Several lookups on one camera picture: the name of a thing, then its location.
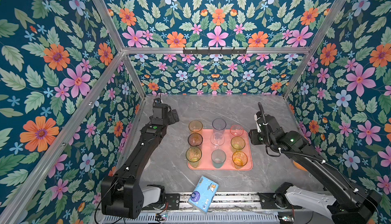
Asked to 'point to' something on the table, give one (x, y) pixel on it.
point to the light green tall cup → (194, 155)
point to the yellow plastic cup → (195, 126)
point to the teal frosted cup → (218, 157)
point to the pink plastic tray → (206, 164)
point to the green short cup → (238, 142)
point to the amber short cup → (239, 159)
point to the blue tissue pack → (203, 194)
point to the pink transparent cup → (236, 130)
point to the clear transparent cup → (217, 139)
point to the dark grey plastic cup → (195, 139)
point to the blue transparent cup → (219, 125)
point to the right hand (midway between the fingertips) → (251, 133)
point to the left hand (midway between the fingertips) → (169, 109)
